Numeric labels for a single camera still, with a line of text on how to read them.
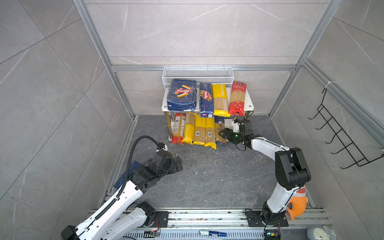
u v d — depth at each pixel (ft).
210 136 3.09
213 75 3.22
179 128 3.23
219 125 3.31
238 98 2.51
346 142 2.13
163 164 1.81
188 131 3.20
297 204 2.44
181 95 2.46
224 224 2.39
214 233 2.25
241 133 2.50
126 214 1.88
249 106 2.56
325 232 2.21
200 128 3.32
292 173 1.59
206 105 2.37
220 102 2.50
